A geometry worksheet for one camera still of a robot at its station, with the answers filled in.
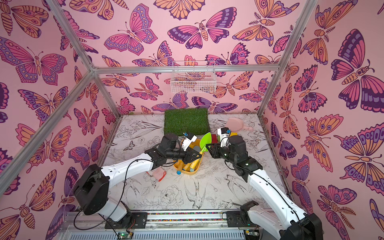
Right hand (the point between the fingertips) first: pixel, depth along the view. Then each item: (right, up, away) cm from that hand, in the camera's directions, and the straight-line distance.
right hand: (205, 146), depth 75 cm
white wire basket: (-6, +42, +31) cm, 52 cm away
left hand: (-2, -5, +2) cm, 5 cm away
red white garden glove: (-26, -18, +13) cm, 34 cm away
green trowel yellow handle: (0, +3, +2) cm, 4 cm away
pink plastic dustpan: (+27, +12, +40) cm, 49 cm away
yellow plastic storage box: (-14, -12, +10) cm, 21 cm away
